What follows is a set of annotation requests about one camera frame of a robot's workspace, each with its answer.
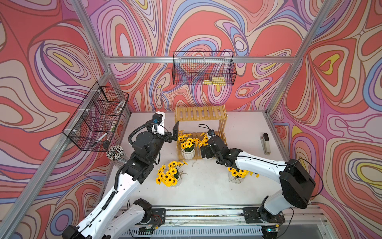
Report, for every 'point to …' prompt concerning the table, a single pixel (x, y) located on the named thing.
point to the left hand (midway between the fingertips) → (169, 119)
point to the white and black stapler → (264, 140)
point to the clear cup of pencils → (116, 154)
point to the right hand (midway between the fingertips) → (208, 149)
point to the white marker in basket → (100, 138)
